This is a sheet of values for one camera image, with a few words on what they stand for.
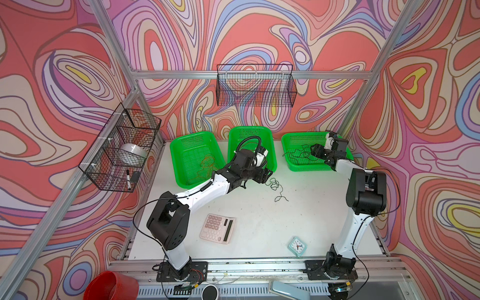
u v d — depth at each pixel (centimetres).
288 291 66
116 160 71
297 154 112
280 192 93
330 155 86
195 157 111
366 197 57
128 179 72
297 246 78
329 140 91
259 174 73
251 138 63
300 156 111
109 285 60
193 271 73
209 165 104
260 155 73
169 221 45
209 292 65
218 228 82
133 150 73
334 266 65
